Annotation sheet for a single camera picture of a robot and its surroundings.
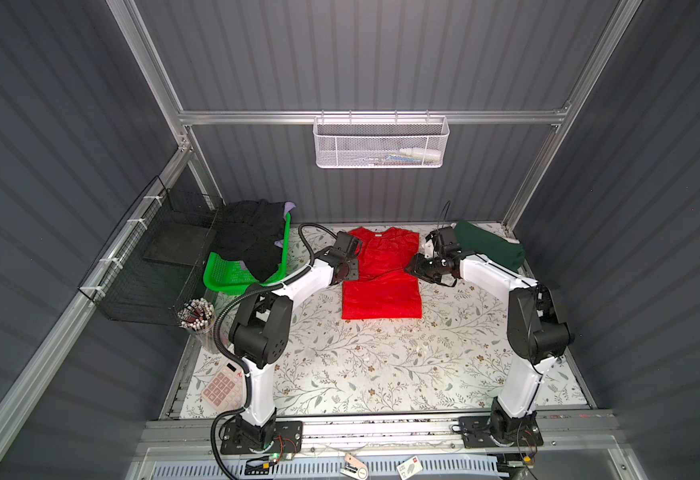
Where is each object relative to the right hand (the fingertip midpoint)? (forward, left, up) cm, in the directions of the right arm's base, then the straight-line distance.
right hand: (412, 271), depth 96 cm
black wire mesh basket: (-12, +68, +21) cm, 72 cm away
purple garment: (+28, +44, +4) cm, 53 cm away
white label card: (-52, +6, -7) cm, 52 cm away
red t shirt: (-1, +8, -5) cm, 9 cm away
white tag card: (-52, +18, -6) cm, 55 cm away
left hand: (+1, +21, 0) cm, 21 cm away
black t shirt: (+17, +57, +2) cm, 60 cm away
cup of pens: (-22, +59, +11) cm, 63 cm away
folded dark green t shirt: (+15, -30, -5) cm, 34 cm away
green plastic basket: (+3, +64, -6) cm, 64 cm away
